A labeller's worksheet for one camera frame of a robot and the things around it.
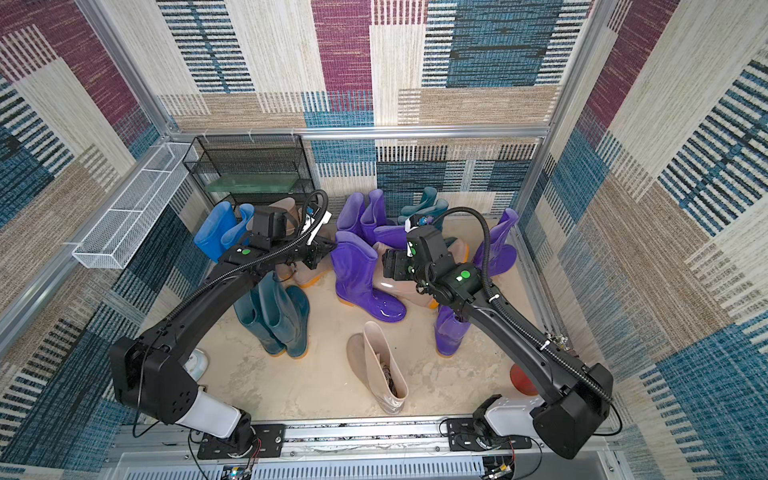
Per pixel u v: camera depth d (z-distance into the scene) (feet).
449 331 2.34
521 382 2.67
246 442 2.24
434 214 2.87
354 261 2.70
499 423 2.02
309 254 2.30
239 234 2.71
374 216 2.85
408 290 3.01
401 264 2.14
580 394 1.25
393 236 2.79
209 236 2.68
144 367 1.36
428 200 2.99
